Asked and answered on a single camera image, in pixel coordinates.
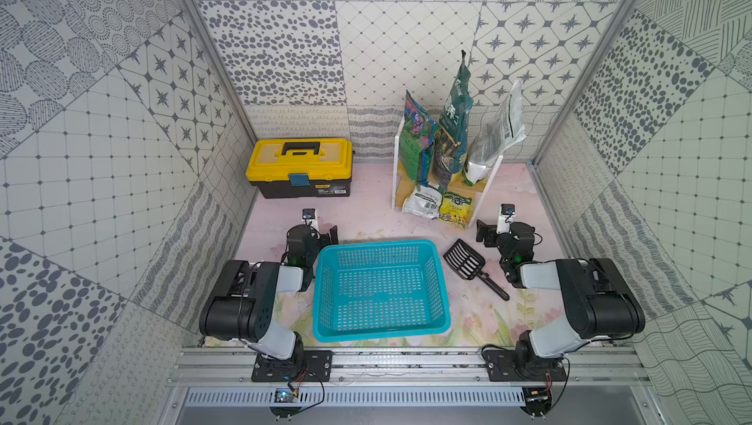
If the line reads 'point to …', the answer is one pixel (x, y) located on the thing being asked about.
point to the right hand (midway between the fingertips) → (493, 223)
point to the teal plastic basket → (377, 291)
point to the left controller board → (284, 395)
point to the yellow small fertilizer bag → (455, 209)
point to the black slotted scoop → (470, 263)
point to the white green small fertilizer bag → (424, 201)
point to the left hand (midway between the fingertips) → (320, 223)
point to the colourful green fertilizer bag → (416, 143)
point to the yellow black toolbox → (302, 167)
